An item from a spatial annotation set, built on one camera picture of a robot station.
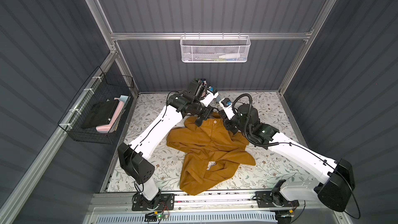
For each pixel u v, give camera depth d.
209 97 0.67
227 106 0.63
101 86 0.80
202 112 0.65
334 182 0.39
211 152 0.86
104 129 0.65
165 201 0.73
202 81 1.10
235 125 0.64
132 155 0.43
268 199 0.74
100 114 0.68
